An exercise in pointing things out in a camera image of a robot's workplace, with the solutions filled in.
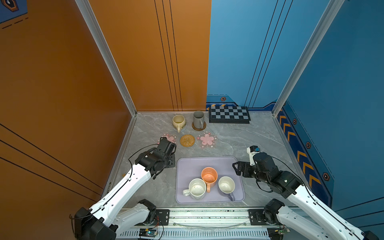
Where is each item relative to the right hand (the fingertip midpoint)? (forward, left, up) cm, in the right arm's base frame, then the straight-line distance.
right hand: (238, 165), depth 76 cm
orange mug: (-1, +14, -12) cm, 19 cm away
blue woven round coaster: (+32, +37, -10) cm, 50 cm away
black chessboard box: (+48, -5, -11) cm, 50 cm away
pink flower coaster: (+27, +40, -14) cm, 50 cm away
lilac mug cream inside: (-6, +5, -13) cm, 15 cm away
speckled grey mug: (+35, +21, -3) cm, 41 cm away
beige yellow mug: (+35, +35, -5) cm, 49 cm away
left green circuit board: (-27, +45, -15) cm, 55 cm away
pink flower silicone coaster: (+25, +15, -13) cm, 32 cm away
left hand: (+4, +35, 0) cm, 36 cm away
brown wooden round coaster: (+34, +21, -13) cm, 42 cm away
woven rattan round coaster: (+25, +29, -13) cm, 40 cm away
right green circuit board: (-26, -19, -14) cm, 35 cm away
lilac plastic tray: (+5, +26, -13) cm, 30 cm away
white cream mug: (-8, +22, -13) cm, 26 cm away
